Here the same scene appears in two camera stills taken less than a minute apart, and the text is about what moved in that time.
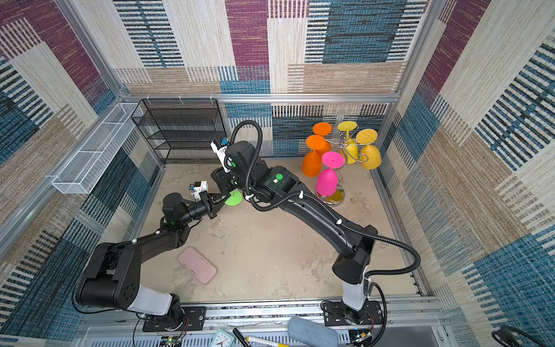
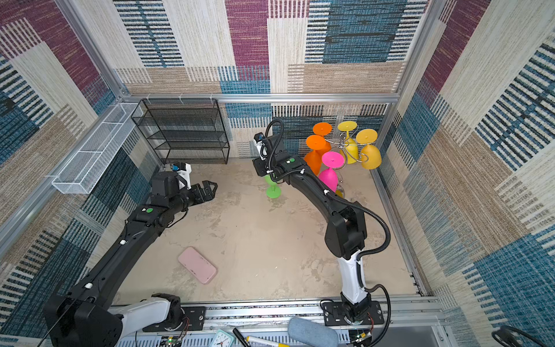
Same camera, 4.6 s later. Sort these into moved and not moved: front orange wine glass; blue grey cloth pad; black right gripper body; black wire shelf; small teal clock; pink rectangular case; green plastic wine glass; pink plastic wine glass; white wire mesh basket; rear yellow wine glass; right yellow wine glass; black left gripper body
Moved: green plastic wine glass; black right gripper body; black left gripper body
Not moved: rear yellow wine glass; black wire shelf; white wire mesh basket; right yellow wine glass; blue grey cloth pad; pink plastic wine glass; front orange wine glass; small teal clock; pink rectangular case
